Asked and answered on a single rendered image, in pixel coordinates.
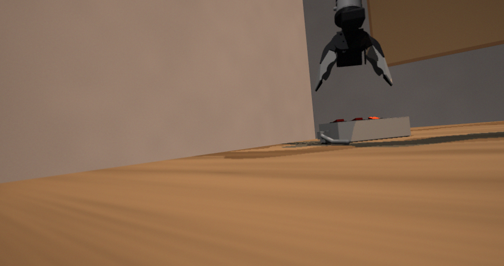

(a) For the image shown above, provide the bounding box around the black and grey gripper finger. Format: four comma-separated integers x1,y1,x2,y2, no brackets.
363,34,392,86
315,38,338,91

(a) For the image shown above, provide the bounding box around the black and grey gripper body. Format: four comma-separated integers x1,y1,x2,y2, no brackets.
333,6,367,67

